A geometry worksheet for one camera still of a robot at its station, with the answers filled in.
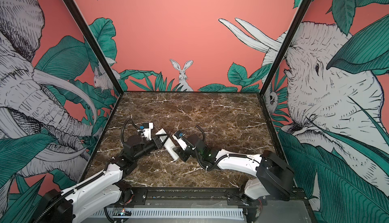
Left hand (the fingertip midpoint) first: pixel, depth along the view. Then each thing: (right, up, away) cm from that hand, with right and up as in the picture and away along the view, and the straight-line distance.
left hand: (169, 134), depth 77 cm
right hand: (+2, -6, 0) cm, 6 cm away
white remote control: (0, -6, 0) cm, 6 cm away
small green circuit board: (-21, -35, -7) cm, 42 cm away
